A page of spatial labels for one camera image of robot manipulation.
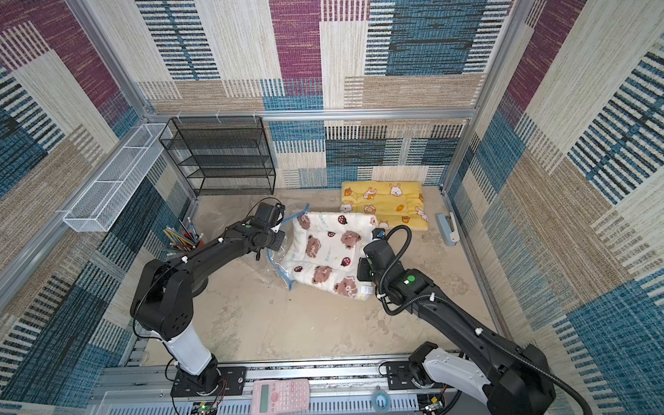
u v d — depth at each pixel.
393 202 1.13
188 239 0.92
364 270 0.70
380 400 0.71
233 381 0.74
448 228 1.04
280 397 0.70
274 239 0.83
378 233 0.70
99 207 0.71
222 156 1.09
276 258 0.89
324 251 0.89
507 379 0.39
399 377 0.73
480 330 0.44
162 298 0.46
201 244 0.92
